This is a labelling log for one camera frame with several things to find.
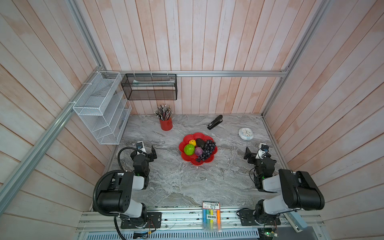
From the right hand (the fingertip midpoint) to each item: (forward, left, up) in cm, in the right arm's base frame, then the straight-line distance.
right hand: (255, 148), depth 90 cm
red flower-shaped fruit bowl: (-4, +39, -7) cm, 40 cm away
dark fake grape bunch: (0, +29, -3) cm, 29 cm away
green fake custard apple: (-1, +41, -2) cm, 41 cm away
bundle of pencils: (+21, +59, +9) cm, 63 cm away
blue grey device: (-38, -11, -4) cm, 39 cm away
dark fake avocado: (+7, +34, -6) cm, 35 cm away
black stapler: (+28, +20, -7) cm, 35 cm away
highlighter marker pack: (-37, +29, -7) cm, 47 cm away
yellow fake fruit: (+6, +39, -3) cm, 39 cm away
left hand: (-2, +68, 0) cm, 68 cm away
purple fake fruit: (0, +35, -5) cm, 35 cm away
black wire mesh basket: (+38, +69, +18) cm, 81 cm away
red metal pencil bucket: (+20, +58, -3) cm, 61 cm away
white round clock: (+16, 0, -6) cm, 17 cm away
